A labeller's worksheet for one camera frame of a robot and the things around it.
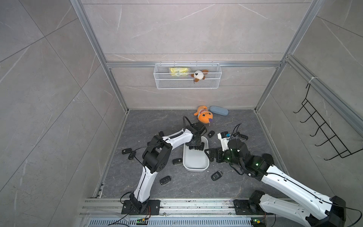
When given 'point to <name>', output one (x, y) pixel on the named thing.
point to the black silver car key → (216, 175)
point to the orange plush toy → (203, 115)
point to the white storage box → (196, 160)
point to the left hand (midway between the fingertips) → (197, 140)
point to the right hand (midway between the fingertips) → (211, 149)
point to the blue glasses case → (219, 110)
